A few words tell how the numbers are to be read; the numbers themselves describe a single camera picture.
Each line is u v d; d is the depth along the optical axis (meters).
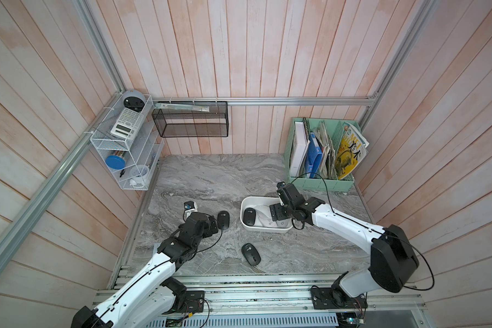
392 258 0.43
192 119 1.06
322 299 0.73
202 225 0.62
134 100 0.80
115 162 0.77
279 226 0.91
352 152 0.98
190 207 0.70
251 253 0.83
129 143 0.75
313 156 0.94
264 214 0.92
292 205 0.66
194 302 0.73
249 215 0.94
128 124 0.78
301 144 0.91
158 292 0.60
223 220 0.93
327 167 1.01
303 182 1.01
